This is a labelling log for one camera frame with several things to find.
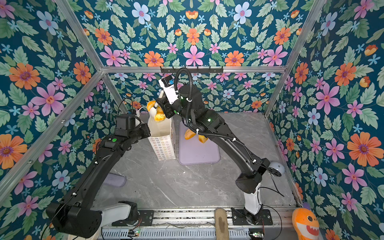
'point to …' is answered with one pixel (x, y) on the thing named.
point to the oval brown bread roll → (189, 134)
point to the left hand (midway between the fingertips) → (150, 123)
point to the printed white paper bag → (162, 135)
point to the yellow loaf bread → (202, 139)
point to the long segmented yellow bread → (159, 116)
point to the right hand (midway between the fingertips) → (161, 94)
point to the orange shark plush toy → (306, 224)
